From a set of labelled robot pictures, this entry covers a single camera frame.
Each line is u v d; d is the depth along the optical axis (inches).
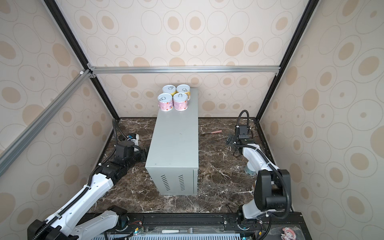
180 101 28.8
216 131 43.4
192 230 28.1
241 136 27.0
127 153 23.4
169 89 31.3
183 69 40.8
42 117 24.6
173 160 23.0
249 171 34.6
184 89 31.2
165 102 28.7
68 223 15.9
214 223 29.8
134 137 27.3
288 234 27.0
